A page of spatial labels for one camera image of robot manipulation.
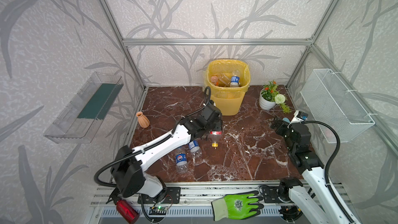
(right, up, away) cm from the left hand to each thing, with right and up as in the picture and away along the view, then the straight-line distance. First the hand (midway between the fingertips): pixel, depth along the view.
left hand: (221, 118), depth 79 cm
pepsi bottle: (-21, -22, +2) cm, 31 cm away
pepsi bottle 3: (+9, +22, +16) cm, 29 cm away
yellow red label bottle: (+4, +23, +22) cm, 32 cm away
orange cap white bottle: (-3, +23, +18) cm, 29 cm away
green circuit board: (-31, -42, -7) cm, 53 cm away
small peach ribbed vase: (-46, -3, +13) cm, 48 cm away
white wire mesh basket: (+46, +8, -13) cm, 49 cm away
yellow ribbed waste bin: (+6, +8, +12) cm, 16 cm away
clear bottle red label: (-4, -8, -5) cm, 10 cm away
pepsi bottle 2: (-15, -16, +6) cm, 23 cm away
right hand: (+31, +2, -1) cm, 31 cm away
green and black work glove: (+6, -39, -10) cm, 40 cm away
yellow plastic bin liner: (-2, +31, +19) cm, 36 cm away
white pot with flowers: (+33, +12, +19) cm, 40 cm away
